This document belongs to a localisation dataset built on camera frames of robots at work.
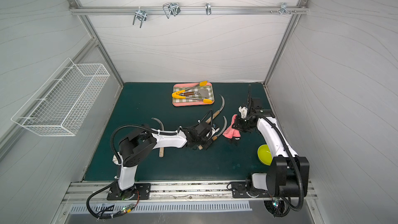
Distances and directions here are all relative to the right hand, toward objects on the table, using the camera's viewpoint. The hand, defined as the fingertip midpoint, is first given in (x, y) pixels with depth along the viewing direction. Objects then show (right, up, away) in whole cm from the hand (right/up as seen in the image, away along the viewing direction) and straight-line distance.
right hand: (235, 126), depth 83 cm
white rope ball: (-64, -17, -3) cm, 67 cm away
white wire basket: (-82, +12, -16) cm, 84 cm away
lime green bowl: (+16, -15, -1) cm, 22 cm away
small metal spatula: (-18, +19, +30) cm, 40 cm away
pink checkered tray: (-34, +24, +34) cm, 54 cm away
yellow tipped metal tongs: (-37, +18, +27) cm, 49 cm away
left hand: (-12, -10, +6) cm, 17 cm away
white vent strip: (-58, -36, -14) cm, 70 cm away
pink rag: (-3, -3, -4) cm, 6 cm away
